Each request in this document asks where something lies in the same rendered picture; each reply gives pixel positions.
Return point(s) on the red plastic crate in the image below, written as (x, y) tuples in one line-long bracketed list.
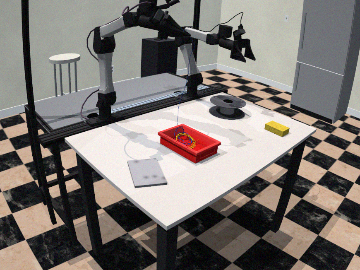
[(204, 145)]

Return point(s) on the yellow sponge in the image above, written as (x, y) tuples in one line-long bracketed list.
[(276, 128)]

